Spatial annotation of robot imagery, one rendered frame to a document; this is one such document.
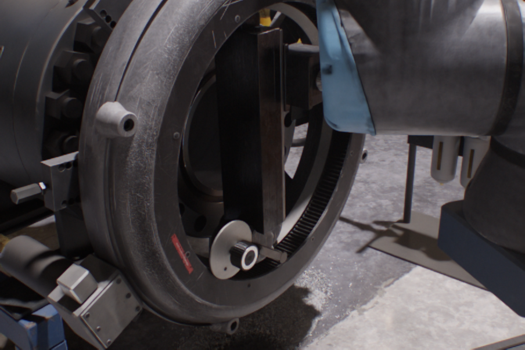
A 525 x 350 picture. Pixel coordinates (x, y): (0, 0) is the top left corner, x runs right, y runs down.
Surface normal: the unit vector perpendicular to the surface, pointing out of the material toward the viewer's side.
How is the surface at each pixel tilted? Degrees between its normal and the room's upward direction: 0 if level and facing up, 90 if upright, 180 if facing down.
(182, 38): 74
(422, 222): 0
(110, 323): 90
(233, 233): 90
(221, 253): 90
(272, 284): 90
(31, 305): 0
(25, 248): 18
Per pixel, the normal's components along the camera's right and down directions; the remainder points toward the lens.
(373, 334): -0.02, -0.92
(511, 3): -0.03, -0.65
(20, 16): -0.43, -0.50
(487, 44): -0.09, -0.03
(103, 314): 0.77, 0.24
